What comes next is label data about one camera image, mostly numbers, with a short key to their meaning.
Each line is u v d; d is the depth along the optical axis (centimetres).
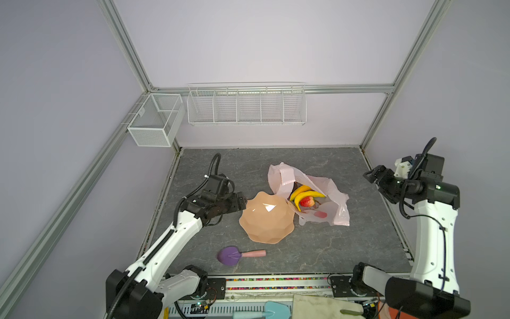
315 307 69
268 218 92
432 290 36
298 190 99
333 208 69
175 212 50
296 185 93
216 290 73
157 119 100
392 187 61
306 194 97
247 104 98
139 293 37
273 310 69
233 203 69
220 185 60
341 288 75
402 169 62
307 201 94
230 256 79
